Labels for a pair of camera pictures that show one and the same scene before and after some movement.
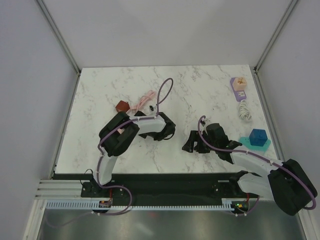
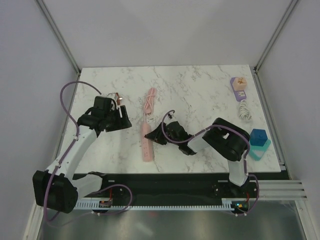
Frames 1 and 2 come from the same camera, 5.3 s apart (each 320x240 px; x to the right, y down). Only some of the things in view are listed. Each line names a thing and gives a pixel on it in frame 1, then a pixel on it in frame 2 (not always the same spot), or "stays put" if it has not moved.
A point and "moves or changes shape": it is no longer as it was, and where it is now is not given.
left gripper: (143, 135) to (123, 122)
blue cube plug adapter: (258, 137) stays put
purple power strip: (239, 95) stays put
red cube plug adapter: (122, 106) moves or changes shape
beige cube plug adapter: (240, 83) stays put
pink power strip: (120, 130) to (147, 143)
